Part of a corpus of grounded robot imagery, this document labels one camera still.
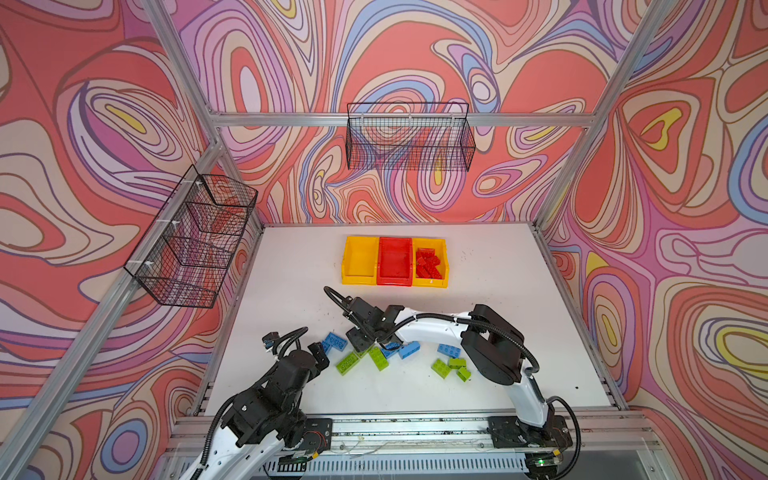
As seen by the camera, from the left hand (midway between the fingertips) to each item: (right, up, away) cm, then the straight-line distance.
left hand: (317, 352), depth 78 cm
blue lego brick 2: (+25, -2, +8) cm, 26 cm away
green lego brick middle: (+16, -4, +7) cm, 18 cm away
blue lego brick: (+19, +1, -2) cm, 20 cm away
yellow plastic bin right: (+38, +28, +28) cm, 54 cm away
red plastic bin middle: (+21, +23, +26) cm, 41 cm away
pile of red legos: (+33, +22, +27) cm, 48 cm away
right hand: (+11, 0, +13) cm, 17 cm away
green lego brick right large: (+34, -6, +5) cm, 35 cm away
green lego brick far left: (+7, -5, +6) cm, 11 cm away
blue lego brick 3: (+3, 0, +11) cm, 11 cm away
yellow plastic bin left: (+9, +24, +31) cm, 40 cm away
